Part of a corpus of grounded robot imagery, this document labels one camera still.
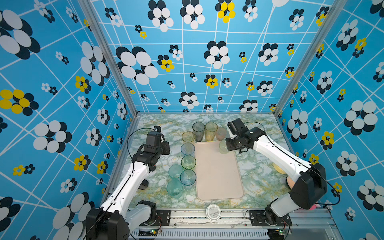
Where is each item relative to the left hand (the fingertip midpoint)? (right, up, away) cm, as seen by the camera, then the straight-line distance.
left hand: (165, 142), depth 83 cm
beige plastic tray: (+30, -21, +7) cm, 38 cm away
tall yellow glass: (+27, +8, +12) cm, 30 cm away
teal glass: (+5, -17, +4) cm, 18 cm away
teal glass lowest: (+5, -26, 0) cm, 26 cm away
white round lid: (+25, -32, -12) cm, 42 cm away
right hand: (+37, -1, +2) cm, 37 cm away
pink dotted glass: (+34, +4, +22) cm, 41 cm away
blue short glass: (+12, -5, +9) cm, 15 cm away
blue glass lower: (+13, -18, -4) cm, 22 cm away
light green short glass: (+32, -2, -2) cm, 32 cm away
